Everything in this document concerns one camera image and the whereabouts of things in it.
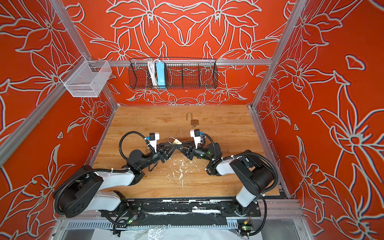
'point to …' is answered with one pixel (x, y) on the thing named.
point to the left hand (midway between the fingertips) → (176, 146)
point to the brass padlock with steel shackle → (194, 122)
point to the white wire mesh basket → (86, 78)
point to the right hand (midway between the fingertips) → (174, 149)
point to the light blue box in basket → (161, 76)
